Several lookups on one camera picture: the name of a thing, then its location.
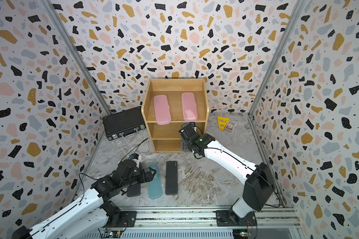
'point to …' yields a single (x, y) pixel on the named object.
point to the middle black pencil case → (171, 178)
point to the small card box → (230, 126)
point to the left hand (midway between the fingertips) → (151, 172)
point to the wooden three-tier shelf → (170, 104)
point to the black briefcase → (124, 123)
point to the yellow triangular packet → (222, 122)
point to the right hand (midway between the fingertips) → (189, 143)
